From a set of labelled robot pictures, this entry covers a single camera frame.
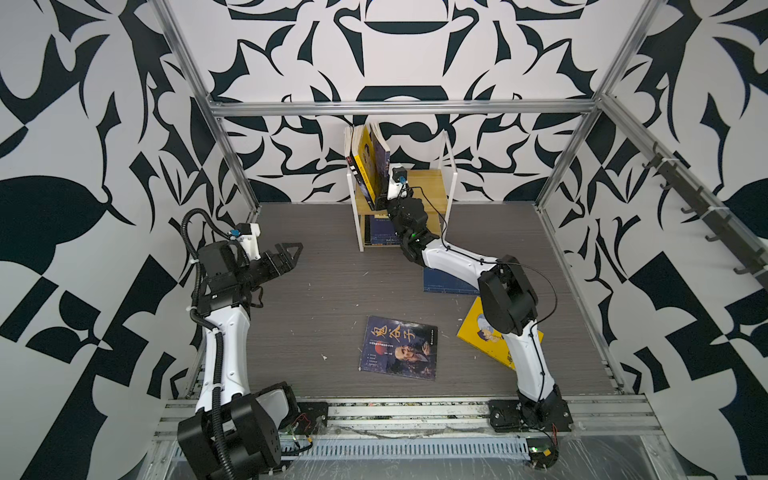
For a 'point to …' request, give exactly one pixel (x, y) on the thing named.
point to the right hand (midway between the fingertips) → (383, 171)
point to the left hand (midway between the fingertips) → (289, 246)
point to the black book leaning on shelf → (354, 170)
